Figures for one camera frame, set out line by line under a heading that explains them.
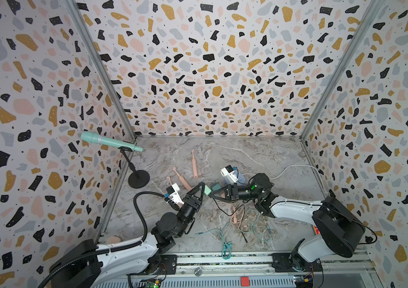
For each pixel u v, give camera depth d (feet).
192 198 2.12
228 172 2.34
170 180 3.23
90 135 2.35
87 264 1.50
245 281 2.36
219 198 2.26
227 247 2.54
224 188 2.26
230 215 2.35
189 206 2.11
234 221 2.79
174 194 2.21
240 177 2.40
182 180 3.20
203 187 2.25
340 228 1.48
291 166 3.56
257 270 2.40
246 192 2.22
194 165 3.48
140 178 3.28
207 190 2.24
